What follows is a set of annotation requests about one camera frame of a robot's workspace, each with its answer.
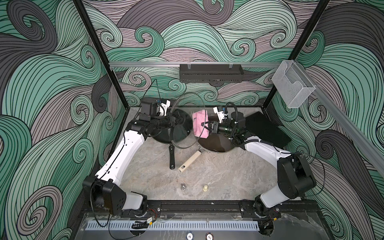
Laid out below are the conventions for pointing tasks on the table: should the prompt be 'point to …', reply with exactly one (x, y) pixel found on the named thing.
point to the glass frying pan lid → (190, 102)
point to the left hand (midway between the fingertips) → (180, 118)
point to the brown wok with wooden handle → (192, 158)
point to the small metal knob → (183, 186)
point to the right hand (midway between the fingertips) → (200, 125)
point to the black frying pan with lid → (180, 125)
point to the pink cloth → (199, 117)
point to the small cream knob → (205, 189)
